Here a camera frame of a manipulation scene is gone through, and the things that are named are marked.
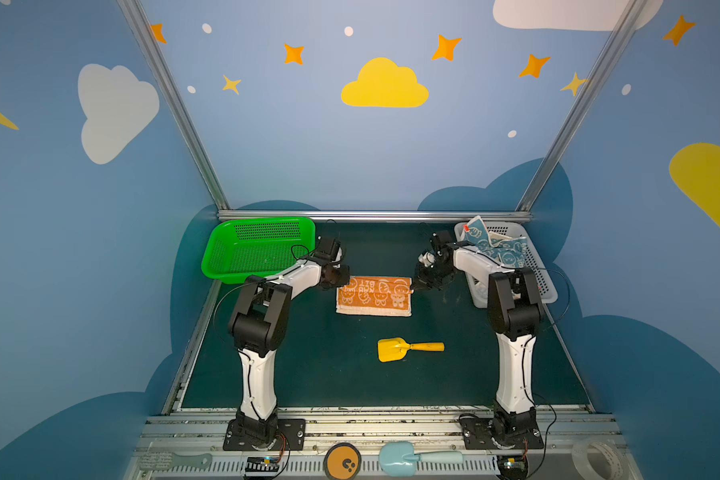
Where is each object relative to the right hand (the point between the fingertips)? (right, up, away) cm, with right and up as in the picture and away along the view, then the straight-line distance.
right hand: (413, 283), depth 101 cm
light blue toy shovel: (-9, -40, -29) cm, 50 cm away
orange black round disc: (-22, -40, -30) cm, 55 cm away
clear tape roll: (+43, -39, -32) cm, 66 cm away
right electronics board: (+20, -44, -27) cm, 55 cm away
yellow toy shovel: (-8, -19, -13) cm, 24 cm away
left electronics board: (-41, -42, -28) cm, 65 cm away
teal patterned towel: (+34, +12, +7) cm, 36 cm away
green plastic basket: (-64, +12, +14) cm, 67 cm away
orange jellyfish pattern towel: (-13, -4, 0) cm, 14 cm away
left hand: (-24, +2, +1) cm, 24 cm away
